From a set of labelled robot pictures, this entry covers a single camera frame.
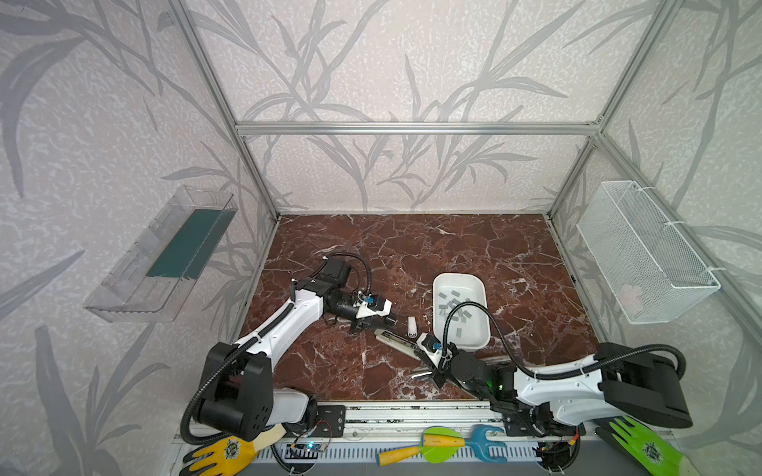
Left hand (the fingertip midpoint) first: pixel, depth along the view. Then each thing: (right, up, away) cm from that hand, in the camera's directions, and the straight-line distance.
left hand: (392, 306), depth 77 cm
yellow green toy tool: (+11, -30, -8) cm, 33 cm away
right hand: (+7, -10, +2) cm, 13 cm away
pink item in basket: (+60, +3, -3) cm, 60 cm away
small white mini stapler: (+6, -9, +10) cm, 15 cm away
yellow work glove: (-37, -32, -10) cm, 50 cm away
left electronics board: (-19, -32, -6) cm, 38 cm away
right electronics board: (+41, -36, -4) cm, 55 cm away
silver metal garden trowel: (+31, -16, +4) cm, 35 cm away
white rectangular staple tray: (+23, -9, +12) cm, 27 cm away
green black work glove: (+60, -31, -9) cm, 69 cm away
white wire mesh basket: (+56, +11, -15) cm, 59 cm away
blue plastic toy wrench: (+21, -30, -8) cm, 37 cm away
